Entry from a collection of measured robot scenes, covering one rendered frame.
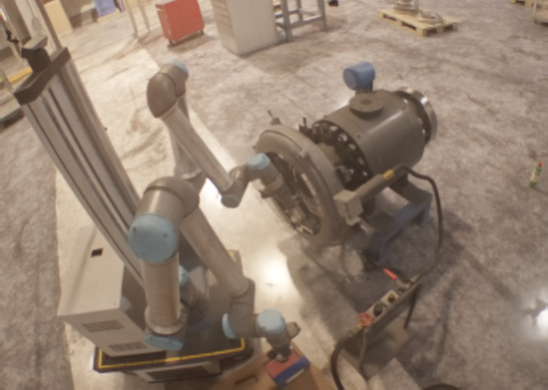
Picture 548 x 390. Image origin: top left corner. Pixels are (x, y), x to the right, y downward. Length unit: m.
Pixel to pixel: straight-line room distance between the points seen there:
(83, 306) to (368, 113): 1.77
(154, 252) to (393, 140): 1.57
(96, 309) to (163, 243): 0.88
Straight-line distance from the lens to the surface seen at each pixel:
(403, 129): 2.17
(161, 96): 1.39
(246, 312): 1.29
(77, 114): 1.38
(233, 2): 5.42
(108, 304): 1.63
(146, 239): 0.83
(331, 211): 1.77
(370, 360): 2.13
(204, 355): 1.92
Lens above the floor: 2.02
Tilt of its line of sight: 42 degrees down
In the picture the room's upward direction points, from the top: 12 degrees counter-clockwise
